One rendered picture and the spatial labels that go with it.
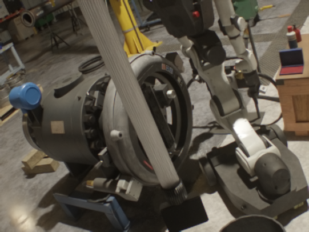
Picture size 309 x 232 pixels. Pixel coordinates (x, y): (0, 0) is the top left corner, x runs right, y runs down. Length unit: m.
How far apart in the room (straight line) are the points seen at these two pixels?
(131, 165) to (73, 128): 0.46
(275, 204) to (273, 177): 0.17
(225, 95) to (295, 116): 0.61
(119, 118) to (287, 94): 1.17
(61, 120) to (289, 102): 1.48
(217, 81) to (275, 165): 0.64
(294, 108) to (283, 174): 0.76
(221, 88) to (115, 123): 0.72
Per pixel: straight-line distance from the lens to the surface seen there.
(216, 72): 1.97
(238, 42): 1.85
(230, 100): 1.95
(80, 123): 1.86
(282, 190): 1.71
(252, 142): 1.85
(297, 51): 2.29
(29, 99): 2.06
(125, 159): 1.61
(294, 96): 2.25
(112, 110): 1.56
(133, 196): 1.68
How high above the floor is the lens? 1.44
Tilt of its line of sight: 27 degrees down
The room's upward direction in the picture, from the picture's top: 22 degrees counter-clockwise
